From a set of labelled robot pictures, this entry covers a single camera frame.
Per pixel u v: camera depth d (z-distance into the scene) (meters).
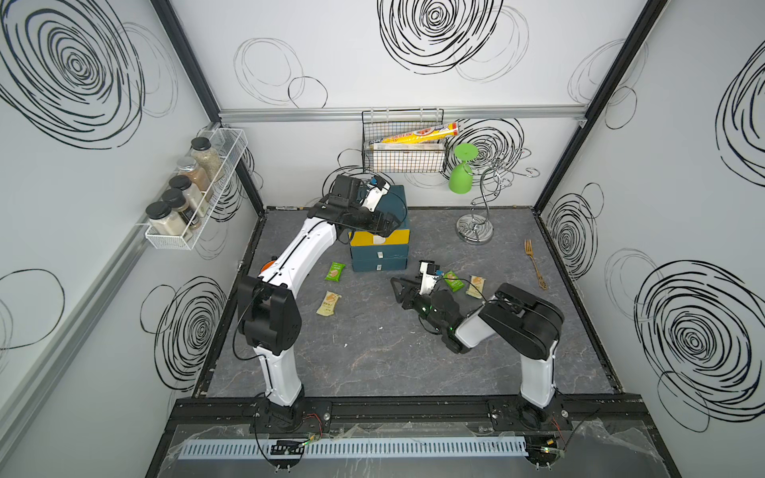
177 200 0.63
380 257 0.92
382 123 0.94
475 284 0.96
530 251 1.08
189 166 0.68
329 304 0.93
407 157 0.87
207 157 0.75
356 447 0.77
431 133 0.86
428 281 0.81
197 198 0.70
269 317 0.48
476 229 1.12
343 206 0.67
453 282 0.98
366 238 0.87
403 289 0.81
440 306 0.71
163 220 0.61
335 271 1.01
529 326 0.51
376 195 0.76
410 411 0.76
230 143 1.04
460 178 1.00
